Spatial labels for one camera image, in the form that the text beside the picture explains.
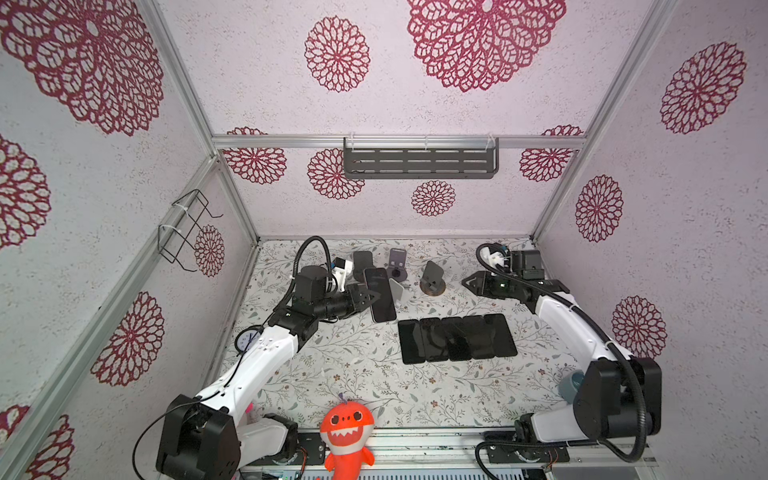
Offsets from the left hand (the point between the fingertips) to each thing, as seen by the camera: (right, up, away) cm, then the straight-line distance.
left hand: (378, 301), depth 76 cm
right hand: (+25, +5, +9) cm, 27 cm away
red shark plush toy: (-7, -29, -6) cm, 31 cm away
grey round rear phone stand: (+7, +10, +30) cm, 32 cm away
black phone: (+1, -1, -2) cm, 2 cm away
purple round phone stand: (-6, +11, +30) cm, 32 cm away
